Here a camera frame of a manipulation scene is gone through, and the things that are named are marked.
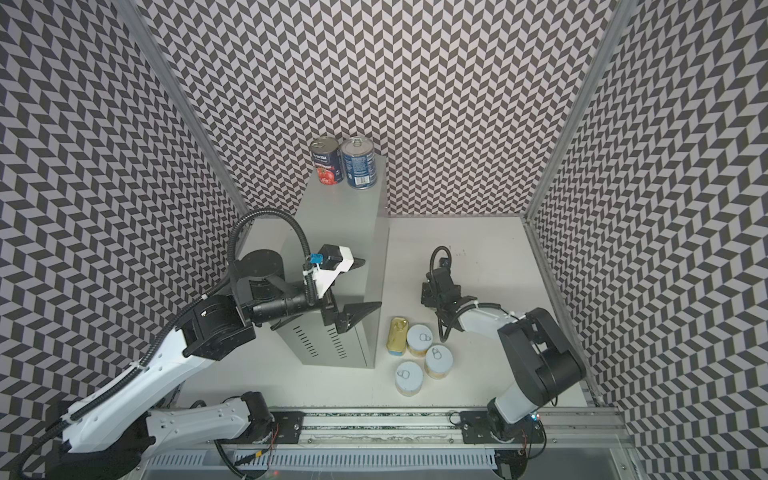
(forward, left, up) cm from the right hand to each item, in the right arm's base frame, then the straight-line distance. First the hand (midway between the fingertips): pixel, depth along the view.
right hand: (436, 295), depth 94 cm
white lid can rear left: (-15, +7, +2) cm, 17 cm away
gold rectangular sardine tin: (-13, +12, +2) cm, 18 cm away
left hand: (-18, +17, +36) cm, 44 cm away
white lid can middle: (-21, +2, +2) cm, 22 cm away
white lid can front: (-26, +10, +3) cm, 28 cm away
